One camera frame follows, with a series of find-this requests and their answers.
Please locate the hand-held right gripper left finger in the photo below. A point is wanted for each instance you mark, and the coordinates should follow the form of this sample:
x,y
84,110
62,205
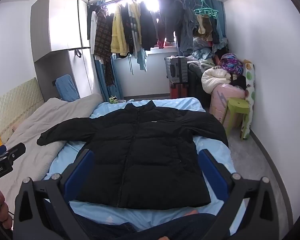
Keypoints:
x,y
80,171

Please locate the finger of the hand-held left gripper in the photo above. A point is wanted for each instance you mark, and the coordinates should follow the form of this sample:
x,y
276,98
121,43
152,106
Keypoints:
x,y
15,150

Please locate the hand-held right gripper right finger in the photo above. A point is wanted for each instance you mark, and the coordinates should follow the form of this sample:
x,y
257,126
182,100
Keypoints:
x,y
212,172

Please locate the black puffer jacket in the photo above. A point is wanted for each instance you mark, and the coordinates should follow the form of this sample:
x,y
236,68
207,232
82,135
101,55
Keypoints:
x,y
145,155

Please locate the pile of mixed clothes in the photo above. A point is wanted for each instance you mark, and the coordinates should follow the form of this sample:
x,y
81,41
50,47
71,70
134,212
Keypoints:
x,y
202,50

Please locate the person's left hand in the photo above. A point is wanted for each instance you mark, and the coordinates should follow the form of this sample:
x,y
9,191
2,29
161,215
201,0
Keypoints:
x,y
3,211

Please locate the light blue bed sheet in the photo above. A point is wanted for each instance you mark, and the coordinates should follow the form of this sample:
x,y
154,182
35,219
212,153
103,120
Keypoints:
x,y
212,145

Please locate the grey blanket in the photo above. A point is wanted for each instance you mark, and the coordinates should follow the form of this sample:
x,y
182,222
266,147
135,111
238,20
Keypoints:
x,y
40,120

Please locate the beige quilted headboard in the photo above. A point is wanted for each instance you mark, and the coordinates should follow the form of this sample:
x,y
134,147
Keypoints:
x,y
12,102

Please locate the green plastic stool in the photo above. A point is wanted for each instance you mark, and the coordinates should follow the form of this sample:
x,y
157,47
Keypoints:
x,y
236,107

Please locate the pink storage bag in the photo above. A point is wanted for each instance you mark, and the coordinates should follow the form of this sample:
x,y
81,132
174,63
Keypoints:
x,y
223,97

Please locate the green carton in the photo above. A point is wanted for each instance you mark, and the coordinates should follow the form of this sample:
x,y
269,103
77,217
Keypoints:
x,y
113,100

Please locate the blue cushion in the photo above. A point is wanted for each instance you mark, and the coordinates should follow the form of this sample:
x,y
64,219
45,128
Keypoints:
x,y
67,88

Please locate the teal curtain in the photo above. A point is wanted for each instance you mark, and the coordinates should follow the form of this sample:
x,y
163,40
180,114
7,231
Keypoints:
x,y
218,10
102,90

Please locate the red suitcase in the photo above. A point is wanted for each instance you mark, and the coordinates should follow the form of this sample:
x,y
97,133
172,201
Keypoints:
x,y
179,90

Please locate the black armchair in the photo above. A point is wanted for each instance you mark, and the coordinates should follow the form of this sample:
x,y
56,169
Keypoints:
x,y
196,85

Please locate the white duvet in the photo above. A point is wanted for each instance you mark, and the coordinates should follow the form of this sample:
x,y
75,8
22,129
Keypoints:
x,y
213,80

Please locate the black garment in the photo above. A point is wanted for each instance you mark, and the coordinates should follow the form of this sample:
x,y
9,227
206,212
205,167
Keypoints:
x,y
238,81

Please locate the dotted ironing board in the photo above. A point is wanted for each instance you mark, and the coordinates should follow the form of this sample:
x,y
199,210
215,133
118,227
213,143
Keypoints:
x,y
250,85

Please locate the grey suitcase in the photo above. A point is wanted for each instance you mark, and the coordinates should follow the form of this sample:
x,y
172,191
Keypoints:
x,y
176,68

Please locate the purple patterned bag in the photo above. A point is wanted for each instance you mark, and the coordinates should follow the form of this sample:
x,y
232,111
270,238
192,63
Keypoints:
x,y
231,63

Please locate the light blue hanging garment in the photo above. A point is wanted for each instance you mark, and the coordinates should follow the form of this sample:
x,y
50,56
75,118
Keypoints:
x,y
142,58

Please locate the grey wardrobe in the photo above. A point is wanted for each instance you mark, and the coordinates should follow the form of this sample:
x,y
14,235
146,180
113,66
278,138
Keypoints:
x,y
55,22

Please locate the maroon hanging garment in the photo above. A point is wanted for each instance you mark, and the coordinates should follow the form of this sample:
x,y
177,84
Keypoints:
x,y
161,42

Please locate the yellow fleece jacket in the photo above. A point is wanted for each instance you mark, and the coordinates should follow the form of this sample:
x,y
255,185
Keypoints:
x,y
118,32

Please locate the white hanging shirt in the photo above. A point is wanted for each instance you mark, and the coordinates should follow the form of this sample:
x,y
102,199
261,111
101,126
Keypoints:
x,y
93,27

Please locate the denim hanging jacket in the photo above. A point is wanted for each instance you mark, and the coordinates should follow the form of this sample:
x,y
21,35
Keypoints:
x,y
187,30

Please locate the striped pale hanging garment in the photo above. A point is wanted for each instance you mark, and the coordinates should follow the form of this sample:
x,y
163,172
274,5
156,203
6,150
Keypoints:
x,y
135,27

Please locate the black hanging coat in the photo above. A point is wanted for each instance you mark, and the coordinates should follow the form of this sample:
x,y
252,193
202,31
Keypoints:
x,y
148,27

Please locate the green clip hanger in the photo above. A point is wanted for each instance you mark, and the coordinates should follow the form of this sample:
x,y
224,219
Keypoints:
x,y
205,11

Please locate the dark hanging trousers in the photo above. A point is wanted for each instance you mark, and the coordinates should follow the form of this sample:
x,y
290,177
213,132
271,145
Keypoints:
x,y
171,15

